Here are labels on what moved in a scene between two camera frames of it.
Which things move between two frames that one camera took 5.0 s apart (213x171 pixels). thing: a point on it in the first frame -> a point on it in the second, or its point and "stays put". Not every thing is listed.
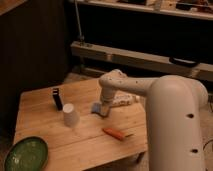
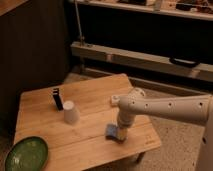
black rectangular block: [57, 99] stays put
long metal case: [154, 61] stays put
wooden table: [60, 115] stays put
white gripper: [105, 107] -> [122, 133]
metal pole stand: [81, 39] stays put
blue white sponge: [96, 107] -> [111, 132]
